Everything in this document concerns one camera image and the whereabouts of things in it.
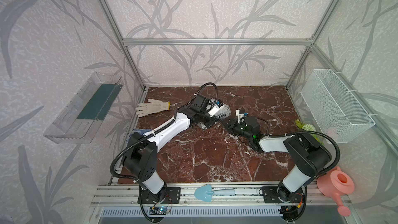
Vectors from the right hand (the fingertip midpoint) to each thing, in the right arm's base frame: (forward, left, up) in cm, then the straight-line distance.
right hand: (219, 121), depth 86 cm
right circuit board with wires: (-40, -33, -18) cm, 55 cm away
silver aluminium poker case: (+7, -4, 0) cm, 8 cm away
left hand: (+1, +2, +2) cm, 3 cm away
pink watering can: (-31, -49, -2) cm, 58 cm away
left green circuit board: (-39, +30, -14) cm, 51 cm away
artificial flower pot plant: (-5, -47, +2) cm, 47 cm away
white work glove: (+20, +52, -13) cm, 57 cm away
